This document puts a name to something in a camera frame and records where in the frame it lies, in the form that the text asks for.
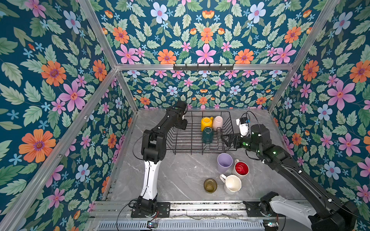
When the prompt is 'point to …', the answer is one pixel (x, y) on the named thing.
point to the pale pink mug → (218, 123)
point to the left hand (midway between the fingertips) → (182, 122)
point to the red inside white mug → (241, 168)
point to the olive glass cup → (210, 186)
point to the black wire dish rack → (201, 133)
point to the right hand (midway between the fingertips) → (227, 134)
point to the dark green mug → (207, 135)
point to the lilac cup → (224, 161)
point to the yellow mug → (206, 121)
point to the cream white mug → (232, 183)
